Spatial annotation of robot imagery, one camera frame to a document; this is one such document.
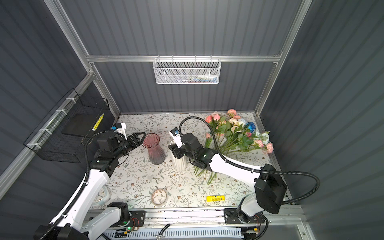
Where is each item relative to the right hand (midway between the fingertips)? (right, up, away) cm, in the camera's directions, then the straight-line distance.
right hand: (174, 143), depth 77 cm
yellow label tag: (+22, -30, +1) cm, 37 cm away
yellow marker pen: (-40, +10, -1) cm, 42 cm away
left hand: (-17, +4, -1) cm, 17 cm away
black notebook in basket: (-48, +10, -2) cm, 49 cm away
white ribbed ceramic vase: (+2, -13, +7) cm, 15 cm away
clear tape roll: (-9, -30, +3) cm, 31 cm away
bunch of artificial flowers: (+36, +4, +24) cm, 44 cm away
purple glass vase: (-12, -8, +10) cm, 17 cm away
